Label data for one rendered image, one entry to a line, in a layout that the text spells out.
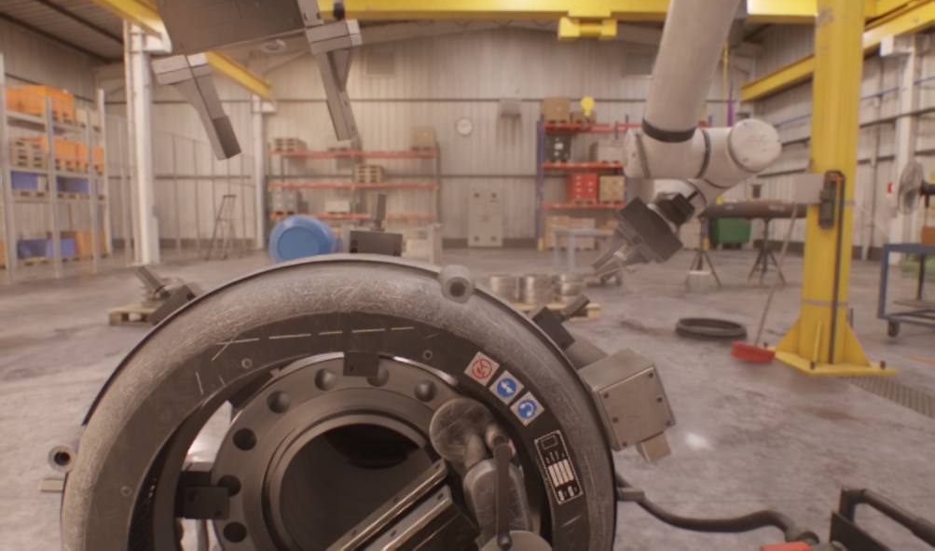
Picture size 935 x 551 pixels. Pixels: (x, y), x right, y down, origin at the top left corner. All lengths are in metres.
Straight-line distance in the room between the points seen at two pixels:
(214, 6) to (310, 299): 0.31
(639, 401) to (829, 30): 3.71
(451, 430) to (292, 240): 0.81
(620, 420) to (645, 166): 0.41
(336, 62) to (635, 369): 0.54
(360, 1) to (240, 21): 11.95
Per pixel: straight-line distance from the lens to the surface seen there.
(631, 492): 0.90
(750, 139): 0.89
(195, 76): 0.53
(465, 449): 0.67
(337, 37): 0.46
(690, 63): 0.77
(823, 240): 4.00
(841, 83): 4.10
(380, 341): 0.58
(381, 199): 0.69
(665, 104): 0.80
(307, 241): 1.31
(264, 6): 0.48
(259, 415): 0.78
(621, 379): 0.70
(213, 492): 0.85
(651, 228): 0.95
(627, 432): 0.72
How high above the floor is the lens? 1.03
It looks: 5 degrees down
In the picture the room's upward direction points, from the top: straight up
